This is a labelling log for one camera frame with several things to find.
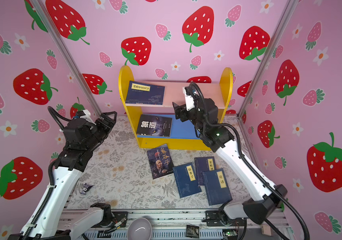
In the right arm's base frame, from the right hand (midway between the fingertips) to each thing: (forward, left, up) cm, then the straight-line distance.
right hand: (181, 99), depth 64 cm
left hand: (-7, +30, -6) cm, 31 cm away
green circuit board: (-40, -28, -48) cm, 68 cm away
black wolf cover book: (+9, +19, -29) cm, 35 cm away
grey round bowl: (-44, +15, -44) cm, 64 cm away
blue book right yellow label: (-19, -23, -46) cm, 55 cm away
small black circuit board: (-42, -10, -44) cm, 61 cm away
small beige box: (-37, -45, -45) cm, 73 cm away
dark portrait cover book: (-8, +12, -44) cm, 46 cm away
